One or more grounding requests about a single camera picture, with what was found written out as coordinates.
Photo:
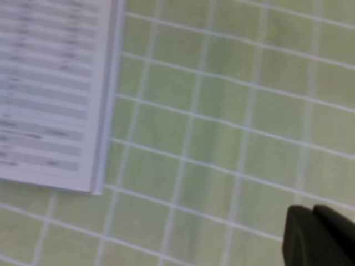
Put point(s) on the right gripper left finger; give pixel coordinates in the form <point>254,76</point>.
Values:
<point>307,242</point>

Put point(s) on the green checked tablecloth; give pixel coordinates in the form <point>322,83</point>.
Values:
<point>226,113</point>

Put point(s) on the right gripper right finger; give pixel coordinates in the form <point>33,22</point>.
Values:
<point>340,227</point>

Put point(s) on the robot catalogue book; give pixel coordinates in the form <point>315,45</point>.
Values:
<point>59,64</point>

